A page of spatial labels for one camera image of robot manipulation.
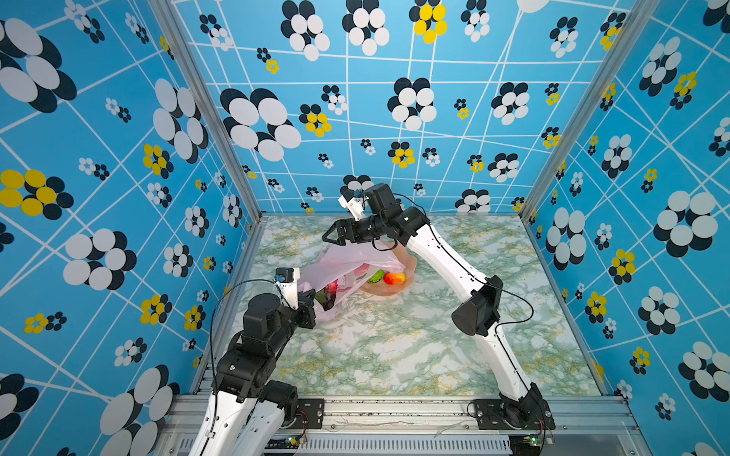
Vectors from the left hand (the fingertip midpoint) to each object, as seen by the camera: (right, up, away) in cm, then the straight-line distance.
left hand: (315, 290), depth 70 cm
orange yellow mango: (+22, -1, +25) cm, 33 cm away
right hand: (+4, +13, +9) cm, 16 cm away
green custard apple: (+16, 0, +24) cm, 29 cm away
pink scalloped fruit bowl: (+17, -4, +26) cm, 31 cm away
